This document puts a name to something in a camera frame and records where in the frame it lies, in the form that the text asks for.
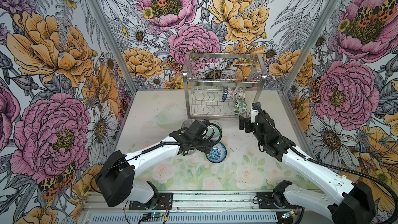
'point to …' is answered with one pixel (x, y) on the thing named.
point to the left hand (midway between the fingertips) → (203, 145)
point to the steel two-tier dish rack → (222, 86)
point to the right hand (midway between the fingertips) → (248, 119)
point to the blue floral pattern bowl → (217, 153)
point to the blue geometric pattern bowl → (225, 93)
